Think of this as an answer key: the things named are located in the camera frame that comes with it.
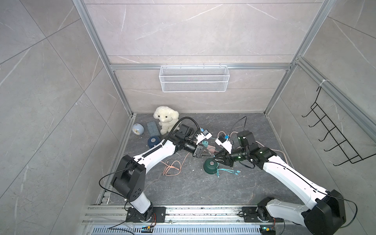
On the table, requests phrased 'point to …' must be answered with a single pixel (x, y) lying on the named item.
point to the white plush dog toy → (168, 119)
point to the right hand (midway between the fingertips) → (215, 157)
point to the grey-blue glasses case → (152, 129)
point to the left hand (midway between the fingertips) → (213, 156)
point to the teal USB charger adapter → (205, 143)
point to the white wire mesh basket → (194, 79)
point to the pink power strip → (210, 149)
